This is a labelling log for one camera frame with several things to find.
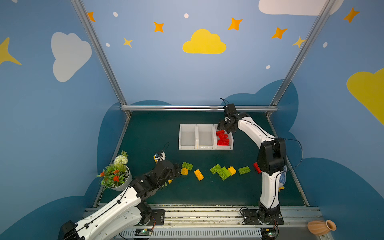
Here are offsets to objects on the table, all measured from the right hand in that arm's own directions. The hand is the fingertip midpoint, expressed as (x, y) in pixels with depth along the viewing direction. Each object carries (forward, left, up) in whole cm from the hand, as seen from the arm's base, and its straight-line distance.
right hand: (223, 126), depth 98 cm
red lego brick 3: (+3, +1, -10) cm, 10 cm away
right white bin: (-5, -5, -6) cm, 9 cm away
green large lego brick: (-28, 0, -11) cm, 30 cm away
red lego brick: (-7, 0, -8) cm, 11 cm away
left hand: (-31, +28, 0) cm, 42 cm away
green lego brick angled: (-25, +5, -12) cm, 28 cm away
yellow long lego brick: (-29, +15, -12) cm, 35 cm away
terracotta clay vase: (-54, -39, -3) cm, 67 cm away
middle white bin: (-1, +11, -12) cm, 17 cm away
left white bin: (-5, +24, -10) cm, 27 cm away
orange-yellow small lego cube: (-29, +24, -10) cm, 39 cm away
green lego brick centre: (-24, +23, -12) cm, 35 cm away
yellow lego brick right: (-26, -5, -10) cm, 29 cm away
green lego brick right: (-25, -13, -12) cm, 30 cm away
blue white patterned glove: (-30, -34, -11) cm, 47 cm away
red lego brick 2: (-1, -1, -9) cm, 9 cm away
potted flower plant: (-38, +56, +4) cm, 68 cm away
